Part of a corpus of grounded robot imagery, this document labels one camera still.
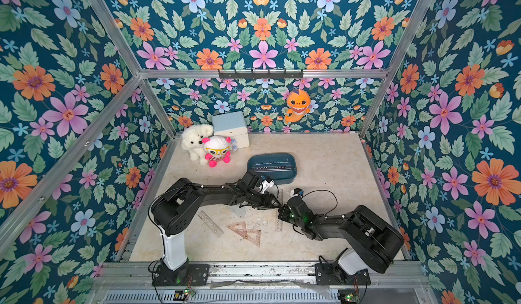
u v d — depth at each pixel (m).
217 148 0.94
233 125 1.03
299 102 0.98
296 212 0.70
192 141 0.93
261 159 1.07
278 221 0.86
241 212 0.91
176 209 0.51
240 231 0.84
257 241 0.82
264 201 0.81
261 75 0.93
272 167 1.06
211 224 0.86
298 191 0.84
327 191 0.81
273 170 1.04
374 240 0.45
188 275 0.68
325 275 0.74
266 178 0.88
